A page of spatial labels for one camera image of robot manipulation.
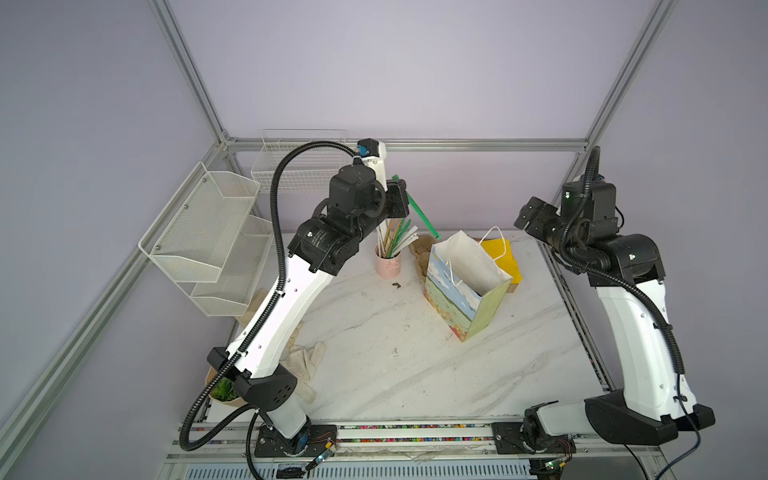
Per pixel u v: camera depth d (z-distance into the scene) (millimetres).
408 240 957
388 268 1023
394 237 1006
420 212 677
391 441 748
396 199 521
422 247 891
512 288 1012
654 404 371
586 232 425
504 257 748
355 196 423
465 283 724
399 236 1003
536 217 561
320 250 415
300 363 838
